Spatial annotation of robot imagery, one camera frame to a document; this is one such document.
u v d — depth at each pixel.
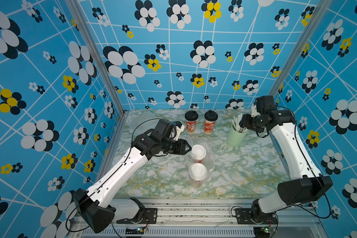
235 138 0.96
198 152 0.78
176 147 0.61
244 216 0.73
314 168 0.41
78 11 0.70
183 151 0.62
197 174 0.70
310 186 0.40
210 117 0.94
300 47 0.81
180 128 0.65
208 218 0.74
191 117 0.94
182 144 0.60
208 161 0.76
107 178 0.41
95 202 0.38
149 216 0.73
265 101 0.56
